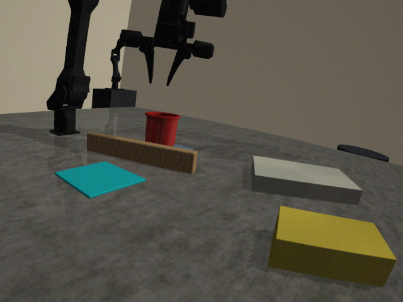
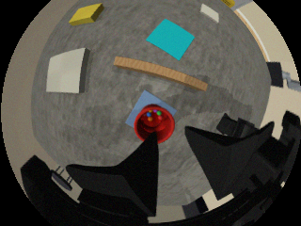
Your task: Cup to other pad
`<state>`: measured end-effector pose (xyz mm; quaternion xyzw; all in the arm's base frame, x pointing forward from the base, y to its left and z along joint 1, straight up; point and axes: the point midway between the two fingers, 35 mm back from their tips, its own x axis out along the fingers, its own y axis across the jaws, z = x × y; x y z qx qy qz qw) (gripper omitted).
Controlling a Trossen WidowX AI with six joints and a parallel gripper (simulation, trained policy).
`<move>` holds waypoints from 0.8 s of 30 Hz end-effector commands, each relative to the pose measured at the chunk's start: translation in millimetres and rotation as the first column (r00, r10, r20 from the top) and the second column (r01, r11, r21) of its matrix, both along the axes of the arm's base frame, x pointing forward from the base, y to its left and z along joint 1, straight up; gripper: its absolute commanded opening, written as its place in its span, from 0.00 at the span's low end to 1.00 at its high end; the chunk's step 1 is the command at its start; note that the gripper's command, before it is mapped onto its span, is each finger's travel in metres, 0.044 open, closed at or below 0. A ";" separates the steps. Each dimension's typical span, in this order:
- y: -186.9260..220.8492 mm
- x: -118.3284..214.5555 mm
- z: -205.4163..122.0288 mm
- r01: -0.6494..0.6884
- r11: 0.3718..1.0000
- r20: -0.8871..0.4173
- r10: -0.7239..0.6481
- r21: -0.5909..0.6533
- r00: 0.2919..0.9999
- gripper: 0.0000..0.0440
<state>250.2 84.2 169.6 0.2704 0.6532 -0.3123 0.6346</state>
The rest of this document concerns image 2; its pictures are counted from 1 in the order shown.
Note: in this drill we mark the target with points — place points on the red cup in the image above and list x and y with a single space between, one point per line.
164 127

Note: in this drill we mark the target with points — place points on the yellow rectangular block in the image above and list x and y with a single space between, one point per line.
86 15

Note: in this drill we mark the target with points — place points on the brown wooden bar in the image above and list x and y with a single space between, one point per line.
136 65

